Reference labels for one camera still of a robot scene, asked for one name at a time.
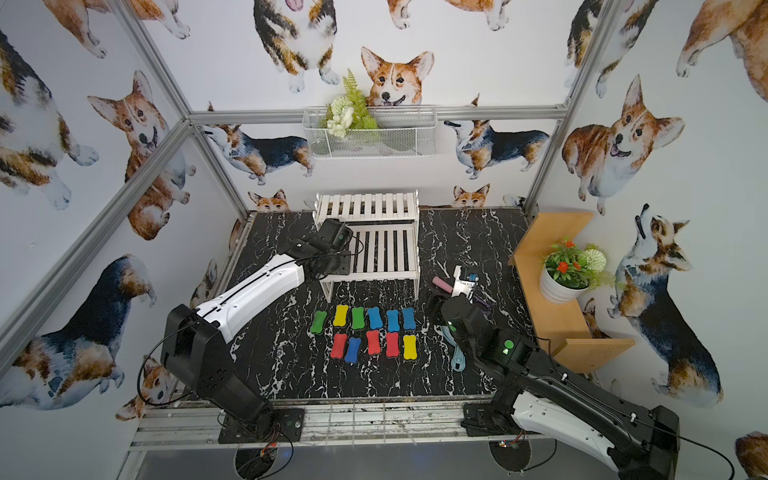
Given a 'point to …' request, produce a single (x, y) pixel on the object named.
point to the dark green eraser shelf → (319, 322)
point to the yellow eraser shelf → (340, 315)
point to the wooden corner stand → (563, 326)
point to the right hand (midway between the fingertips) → (443, 284)
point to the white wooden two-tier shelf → (385, 234)
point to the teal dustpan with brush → (458, 362)
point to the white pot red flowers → (570, 271)
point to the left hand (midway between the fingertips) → (338, 253)
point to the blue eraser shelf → (353, 350)
